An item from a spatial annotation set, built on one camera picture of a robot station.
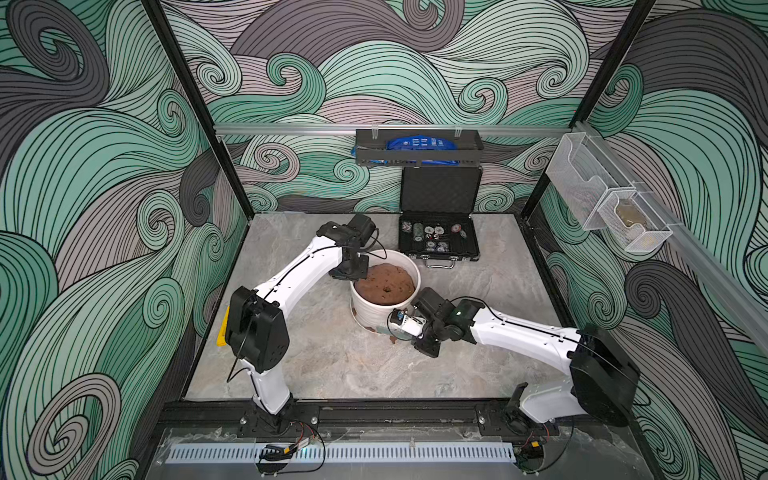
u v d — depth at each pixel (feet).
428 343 2.35
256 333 1.48
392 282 2.86
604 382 1.37
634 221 2.19
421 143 3.03
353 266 2.38
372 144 3.09
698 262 1.86
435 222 3.82
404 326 2.37
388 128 3.08
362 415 2.50
